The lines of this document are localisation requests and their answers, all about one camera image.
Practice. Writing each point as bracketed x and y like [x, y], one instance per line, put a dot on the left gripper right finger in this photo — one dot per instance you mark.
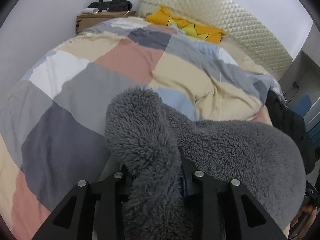
[216, 192]

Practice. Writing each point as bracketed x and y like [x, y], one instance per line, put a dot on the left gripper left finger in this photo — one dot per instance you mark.
[89, 206]

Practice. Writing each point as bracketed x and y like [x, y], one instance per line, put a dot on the grey fleece zip jacket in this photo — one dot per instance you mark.
[144, 134]

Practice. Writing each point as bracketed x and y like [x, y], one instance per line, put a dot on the person right hand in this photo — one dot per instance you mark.
[302, 222]

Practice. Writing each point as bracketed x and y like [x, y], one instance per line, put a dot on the patchwork pastel duvet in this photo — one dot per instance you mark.
[53, 119]

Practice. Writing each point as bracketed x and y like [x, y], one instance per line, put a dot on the black garment on bed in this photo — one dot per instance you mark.
[293, 125]

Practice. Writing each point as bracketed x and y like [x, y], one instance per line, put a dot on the blue chair back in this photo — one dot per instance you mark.
[303, 105]

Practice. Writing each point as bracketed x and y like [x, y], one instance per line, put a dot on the grey white wardrobe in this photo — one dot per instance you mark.
[303, 77]

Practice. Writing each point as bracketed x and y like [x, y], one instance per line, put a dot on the cream quilted headboard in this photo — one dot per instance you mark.
[249, 34]

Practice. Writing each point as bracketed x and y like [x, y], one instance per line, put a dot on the cardboard box nightstand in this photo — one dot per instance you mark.
[85, 21]

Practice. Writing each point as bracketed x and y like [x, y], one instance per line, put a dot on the white cylinder on nightstand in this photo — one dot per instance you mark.
[93, 11]

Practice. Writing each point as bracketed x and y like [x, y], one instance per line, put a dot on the yellow orange pillow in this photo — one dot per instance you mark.
[163, 16]

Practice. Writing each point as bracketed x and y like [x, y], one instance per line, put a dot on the black bag on nightstand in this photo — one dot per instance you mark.
[112, 6]

